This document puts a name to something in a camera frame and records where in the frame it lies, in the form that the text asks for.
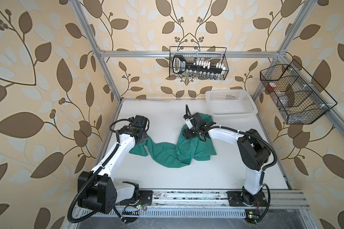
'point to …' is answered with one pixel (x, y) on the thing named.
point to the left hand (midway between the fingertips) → (141, 136)
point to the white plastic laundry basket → (231, 107)
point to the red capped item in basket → (271, 86)
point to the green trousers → (174, 155)
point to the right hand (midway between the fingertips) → (188, 131)
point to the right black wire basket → (299, 99)
